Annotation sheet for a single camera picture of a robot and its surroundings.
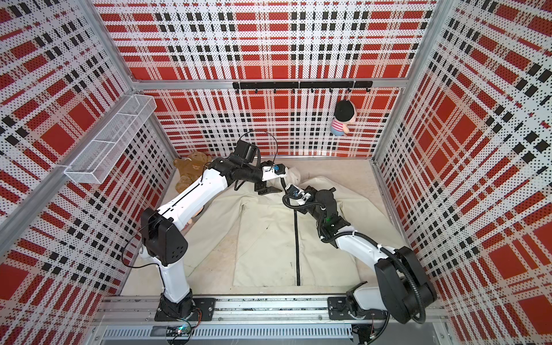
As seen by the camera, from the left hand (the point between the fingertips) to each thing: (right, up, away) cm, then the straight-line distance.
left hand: (281, 177), depth 82 cm
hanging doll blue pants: (+28, +29, +11) cm, 42 cm away
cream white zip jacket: (-3, -28, +7) cm, 29 cm away
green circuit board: (-32, -50, -13) cm, 61 cm away
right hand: (+7, -3, +1) cm, 8 cm away
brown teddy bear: (-47, +4, +26) cm, 54 cm away
